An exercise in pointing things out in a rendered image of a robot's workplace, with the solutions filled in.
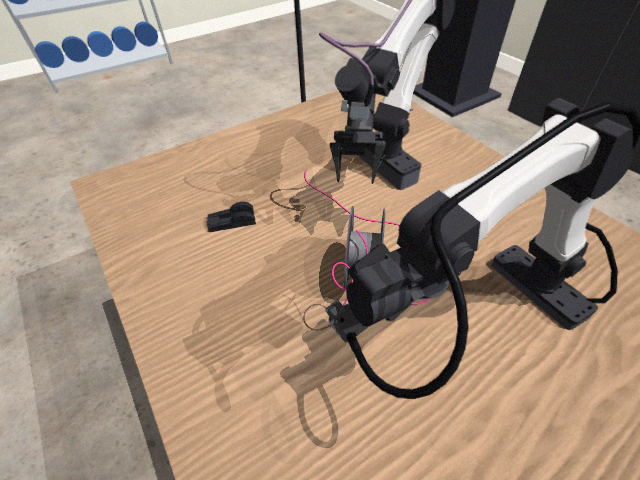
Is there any black cable reel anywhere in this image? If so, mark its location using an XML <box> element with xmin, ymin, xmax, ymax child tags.
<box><xmin>344</xmin><ymin>206</ymin><xmax>385</xmax><ymax>289</ymax></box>

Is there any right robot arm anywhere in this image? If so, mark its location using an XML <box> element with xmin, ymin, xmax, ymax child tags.
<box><xmin>335</xmin><ymin>0</ymin><xmax>455</xmax><ymax>176</ymax></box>

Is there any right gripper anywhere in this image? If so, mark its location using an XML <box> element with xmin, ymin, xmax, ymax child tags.
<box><xmin>329</xmin><ymin>111</ymin><xmax>386</xmax><ymax>184</ymax></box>

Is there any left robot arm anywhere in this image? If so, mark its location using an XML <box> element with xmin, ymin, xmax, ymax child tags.
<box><xmin>325</xmin><ymin>98</ymin><xmax>633</xmax><ymax>343</ymax></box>

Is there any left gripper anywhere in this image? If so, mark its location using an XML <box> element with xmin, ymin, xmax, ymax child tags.
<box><xmin>335</xmin><ymin>244</ymin><xmax>407</xmax><ymax>338</ymax></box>

